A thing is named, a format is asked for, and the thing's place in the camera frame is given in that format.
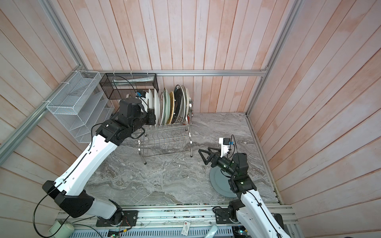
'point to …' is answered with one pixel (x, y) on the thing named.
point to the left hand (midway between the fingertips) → (154, 114)
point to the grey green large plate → (220, 180)
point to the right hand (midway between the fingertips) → (204, 150)
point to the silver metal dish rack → (167, 139)
